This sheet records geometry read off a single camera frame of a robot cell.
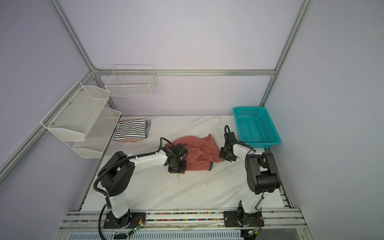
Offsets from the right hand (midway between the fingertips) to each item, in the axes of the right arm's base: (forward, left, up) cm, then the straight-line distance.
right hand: (223, 155), depth 97 cm
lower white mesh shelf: (+6, +81, +12) cm, 82 cm away
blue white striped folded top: (+26, +56, +2) cm, 62 cm away
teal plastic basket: (+27, -28, -2) cm, 38 cm away
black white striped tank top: (+15, +63, +8) cm, 65 cm away
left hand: (-12, +26, +1) cm, 29 cm away
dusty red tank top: (-1, +14, +6) cm, 15 cm away
